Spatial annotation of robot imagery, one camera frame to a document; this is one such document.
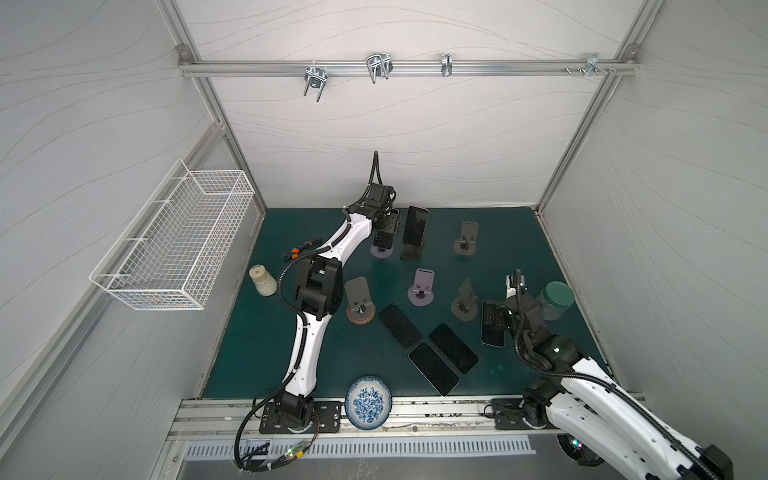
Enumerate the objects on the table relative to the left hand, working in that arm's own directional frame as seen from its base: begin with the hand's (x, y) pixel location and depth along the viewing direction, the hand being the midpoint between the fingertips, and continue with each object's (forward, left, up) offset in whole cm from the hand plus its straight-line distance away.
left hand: (394, 216), depth 102 cm
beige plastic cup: (-24, +40, -5) cm, 47 cm away
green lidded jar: (-29, -47, -3) cm, 55 cm away
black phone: (-45, -12, -16) cm, 50 cm away
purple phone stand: (-25, -9, -9) cm, 28 cm away
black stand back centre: (-5, -6, -13) cm, 16 cm away
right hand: (-30, -33, +2) cm, 45 cm away
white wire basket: (-30, +52, +19) cm, 63 cm away
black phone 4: (-6, +4, -6) cm, 9 cm away
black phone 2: (-40, -19, -16) cm, 47 cm away
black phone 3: (-35, -3, -12) cm, 37 cm away
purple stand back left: (-7, +5, -12) cm, 15 cm away
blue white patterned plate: (-55, +5, -11) cm, 57 cm away
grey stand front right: (-30, -22, -7) cm, 38 cm away
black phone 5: (-3, -7, -1) cm, 8 cm away
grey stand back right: (-2, -27, -12) cm, 30 cm away
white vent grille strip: (-66, +39, -13) cm, 78 cm away
